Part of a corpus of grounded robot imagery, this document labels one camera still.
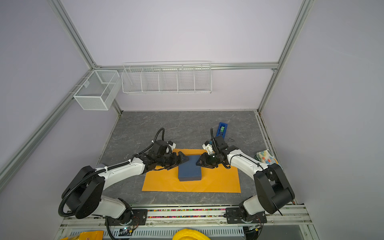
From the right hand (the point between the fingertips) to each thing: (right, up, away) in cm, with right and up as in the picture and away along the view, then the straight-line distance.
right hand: (199, 165), depth 84 cm
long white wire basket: (-25, +55, +14) cm, 62 cm away
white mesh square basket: (-69, +46, +17) cm, 85 cm away
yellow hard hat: (-6, -25, -18) cm, 31 cm away
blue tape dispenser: (+16, +20, +18) cm, 31 cm away
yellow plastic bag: (-48, -27, -16) cm, 58 cm away
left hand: (-8, +2, -1) cm, 9 cm away
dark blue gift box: (-6, -2, -1) cm, 6 cm away
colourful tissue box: (+40, +4, +5) cm, 41 cm away
